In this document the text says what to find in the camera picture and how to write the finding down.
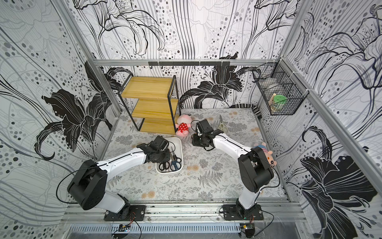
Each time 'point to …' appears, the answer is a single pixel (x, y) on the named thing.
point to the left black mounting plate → (137, 213)
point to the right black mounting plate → (233, 212)
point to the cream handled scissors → (222, 126)
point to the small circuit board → (125, 228)
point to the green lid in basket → (279, 99)
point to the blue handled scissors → (175, 165)
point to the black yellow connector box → (249, 228)
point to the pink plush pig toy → (184, 121)
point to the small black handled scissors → (164, 166)
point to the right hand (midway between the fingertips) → (195, 140)
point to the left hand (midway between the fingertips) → (169, 159)
